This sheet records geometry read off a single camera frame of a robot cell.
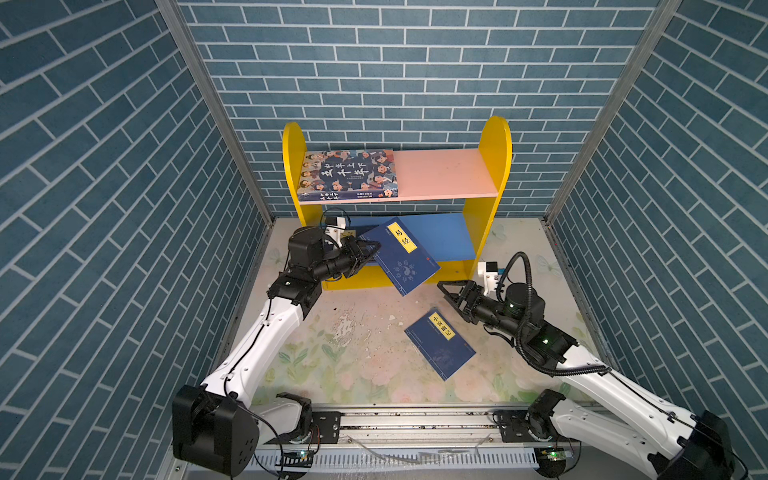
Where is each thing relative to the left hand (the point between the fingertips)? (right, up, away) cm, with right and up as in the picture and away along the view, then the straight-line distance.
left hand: (382, 247), depth 71 cm
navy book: (+16, -29, +16) cm, 37 cm away
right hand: (+13, -10, -2) cm, 17 cm away
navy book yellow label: (+5, -2, +4) cm, 6 cm away
